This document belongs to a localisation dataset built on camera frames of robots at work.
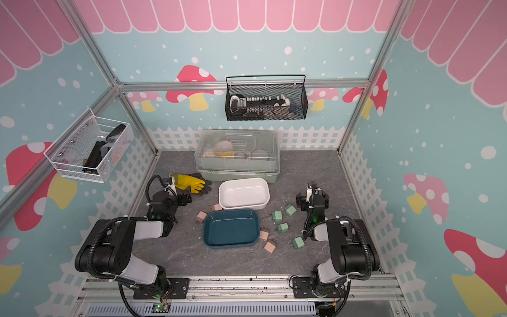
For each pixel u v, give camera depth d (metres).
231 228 0.89
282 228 0.87
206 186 1.03
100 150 0.68
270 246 0.83
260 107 0.87
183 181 1.04
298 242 0.83
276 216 0.92
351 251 0.45
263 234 0.86
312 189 0.76
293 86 0.90
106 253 0.45
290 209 0.94
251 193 1.02
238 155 0.97
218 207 0.93
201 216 0.92
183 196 0.85
